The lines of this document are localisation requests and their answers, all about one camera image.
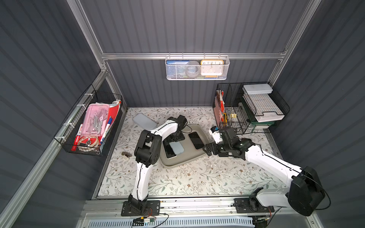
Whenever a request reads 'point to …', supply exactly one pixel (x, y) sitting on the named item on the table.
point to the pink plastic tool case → (96, 119)
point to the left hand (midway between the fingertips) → (176, 141)
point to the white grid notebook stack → (266, 108)
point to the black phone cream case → (168, 151)
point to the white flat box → (256, 89)
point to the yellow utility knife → (225, 119)
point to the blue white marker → (110, 122)
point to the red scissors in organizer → (222, 105)
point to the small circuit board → (139, 221)
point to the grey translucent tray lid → (144, 121)
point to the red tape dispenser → (92, 141)
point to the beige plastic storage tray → (190, 152)
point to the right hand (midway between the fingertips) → (212, 144)
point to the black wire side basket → (71, 133)
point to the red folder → (112, 112)
